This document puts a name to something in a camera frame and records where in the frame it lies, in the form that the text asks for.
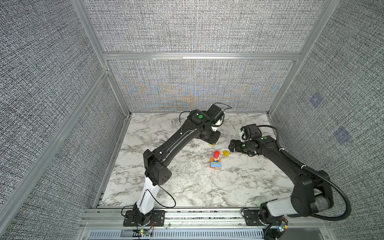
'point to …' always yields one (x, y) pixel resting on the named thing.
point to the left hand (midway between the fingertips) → (213, 140)
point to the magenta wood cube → (216, 159)
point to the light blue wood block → (213, 165)
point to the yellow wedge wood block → (226, 153)
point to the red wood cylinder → (217, 154)
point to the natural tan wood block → (217, 168)
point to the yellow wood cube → (211, 145)
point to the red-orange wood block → (212, 167)
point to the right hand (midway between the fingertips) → (235, 146)
